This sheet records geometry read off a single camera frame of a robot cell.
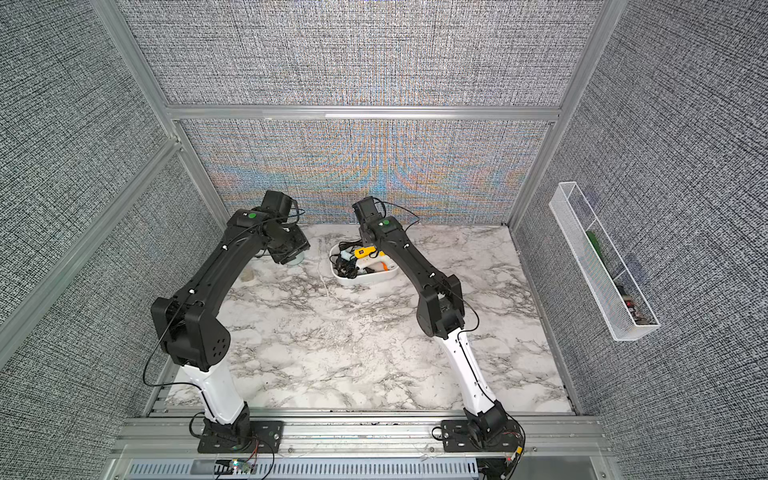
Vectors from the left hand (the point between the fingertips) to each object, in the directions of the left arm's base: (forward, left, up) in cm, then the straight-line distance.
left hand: (311, 244), depth 86 cm
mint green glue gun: (+8, -8, -15) cm, 19 cm away
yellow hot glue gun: (+5, -13, -10) cm, 18 cm away
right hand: (+13, -20, -4) cm, 24 cm away
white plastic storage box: (+2, -8, -17) cm, 19 cm away
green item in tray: (-10, -72, +11) cm, 73 cm away
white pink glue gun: (+2, -14, -12) cm, 19 cm away
